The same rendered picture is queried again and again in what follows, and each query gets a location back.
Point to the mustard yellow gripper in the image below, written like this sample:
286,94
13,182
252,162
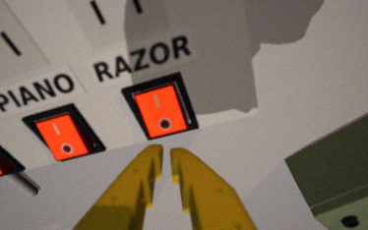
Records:
213,204

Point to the white power strip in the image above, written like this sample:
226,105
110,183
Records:
79,77

